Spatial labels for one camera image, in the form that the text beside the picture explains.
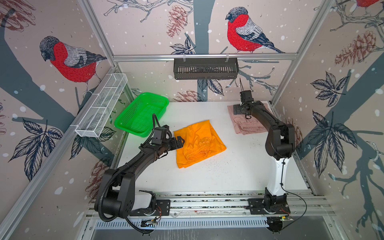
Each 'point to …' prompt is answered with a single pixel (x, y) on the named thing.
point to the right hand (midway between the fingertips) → (242, 109)
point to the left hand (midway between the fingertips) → (178, 142)
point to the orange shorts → (201, 142)
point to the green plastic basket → (136, 119)
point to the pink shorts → (245, 126)
